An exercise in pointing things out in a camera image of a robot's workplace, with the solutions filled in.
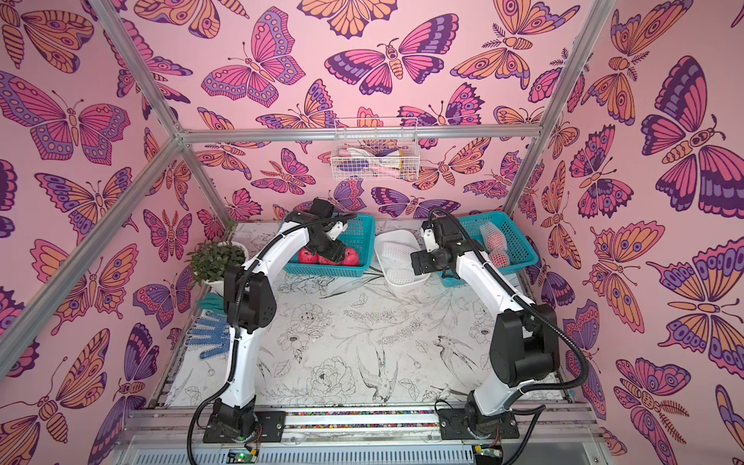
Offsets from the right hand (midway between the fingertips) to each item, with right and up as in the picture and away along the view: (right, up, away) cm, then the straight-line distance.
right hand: (430, 258), depth 90 cm
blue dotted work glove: (-69, -22, +1) cm, 72 cm away
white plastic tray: (-11, +3, +11) cm, 15 cm away
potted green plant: (-66, 0, -5) cm, 66 cm away
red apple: (-35, -1, +12) cm, 38 cm away
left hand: (-29, +2, +9) cm, 31 cm away
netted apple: (-26, 0, +11) cm, 28 cm away
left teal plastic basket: (-23, +8, +23) cm, 34 cm away
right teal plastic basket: (+35, +1, +12) cm, 37 cm away
